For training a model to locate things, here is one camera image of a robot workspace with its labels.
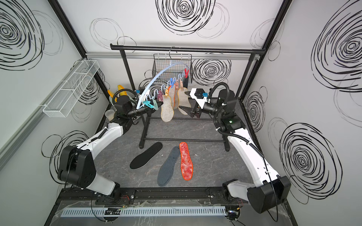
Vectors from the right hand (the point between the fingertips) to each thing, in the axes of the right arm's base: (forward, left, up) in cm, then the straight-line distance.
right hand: (184, 99), depth 61 cm
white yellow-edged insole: (+7, +10, -17) cm, 21 cm away
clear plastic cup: (+16, +53, -31) cm, 63 cm away
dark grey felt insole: (-18, +10, -42) cm, 47 cm away
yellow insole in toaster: (+30, +45, -19) cm, 57 cm away
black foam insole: (-10, +25, -42) cm, 50 cm away
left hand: (+7, +12, -11) cm, 18 cm away
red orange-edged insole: (-13, -2, -42) cm, 44 cm away
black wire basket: (+45, +17, -8) cm, 48 cm away
